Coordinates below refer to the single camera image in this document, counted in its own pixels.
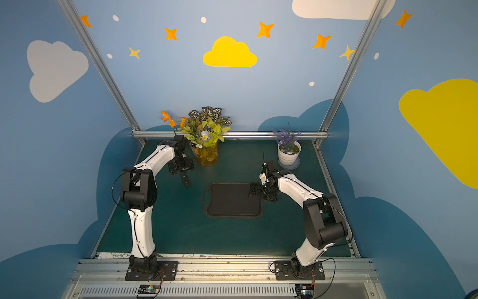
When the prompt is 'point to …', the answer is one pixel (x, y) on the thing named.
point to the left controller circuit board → (148, 290)
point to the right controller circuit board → (305, 291)
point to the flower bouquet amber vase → (203, 129)
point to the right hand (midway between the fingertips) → (258, 194)
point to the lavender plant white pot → (289, 147)
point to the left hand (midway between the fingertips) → (185, 167)
